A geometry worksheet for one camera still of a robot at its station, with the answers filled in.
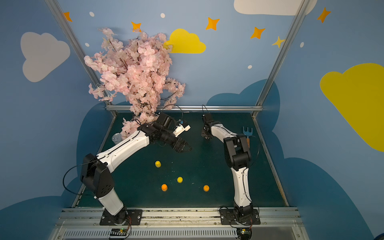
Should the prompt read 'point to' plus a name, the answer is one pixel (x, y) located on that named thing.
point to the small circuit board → (118, 232)
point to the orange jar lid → (206, 188)
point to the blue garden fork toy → (248, 133)
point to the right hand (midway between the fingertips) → (209, 131)
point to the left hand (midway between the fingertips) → (188, 143)
